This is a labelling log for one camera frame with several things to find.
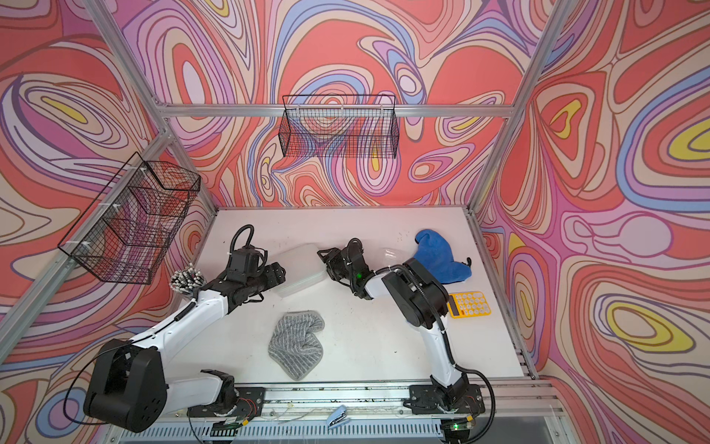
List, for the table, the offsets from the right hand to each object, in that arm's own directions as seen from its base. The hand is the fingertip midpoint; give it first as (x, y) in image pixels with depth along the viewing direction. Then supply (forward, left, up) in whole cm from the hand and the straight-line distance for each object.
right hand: (319, 262), depth 96 cm
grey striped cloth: (-29, +6, -1) cm, 29 cm away
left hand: (-8, +11, +5) cm, 14 cm away
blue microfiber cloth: (+5, -42, -2) cm, 43 cm away
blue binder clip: (-45, -7, -6) cm, 46 cm away
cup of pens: (-13, +36, +12) cm, 40 cm away
